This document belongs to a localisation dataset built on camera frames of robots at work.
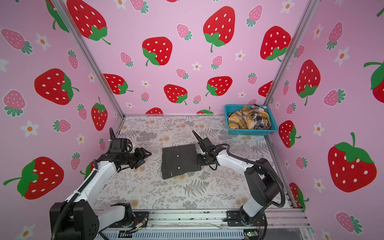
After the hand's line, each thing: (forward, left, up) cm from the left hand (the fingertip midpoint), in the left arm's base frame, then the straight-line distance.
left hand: (149, 155), depth 83 cm
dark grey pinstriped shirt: (+1, -16, -8) cm, 18 cm away
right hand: (+1, -28, -7) cm, 29 cm away
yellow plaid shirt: (+31, -59, -1) cm, 67 cm away
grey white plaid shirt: (+26, -71, 0) cm, 76 cm away
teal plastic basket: (+44, -53, -4) cm, 69 cm away
